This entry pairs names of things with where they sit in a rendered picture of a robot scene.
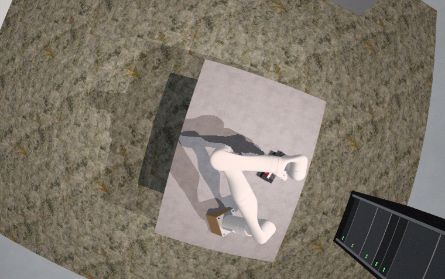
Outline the dark grey power strip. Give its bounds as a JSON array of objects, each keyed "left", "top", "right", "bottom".
[{"left": 260, "top": 151, "right": 285, "bottom": 183}]

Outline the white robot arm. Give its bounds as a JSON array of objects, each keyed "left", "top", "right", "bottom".
[{"left": 210, "top": 144, "right": 307, "bottom": 244}]

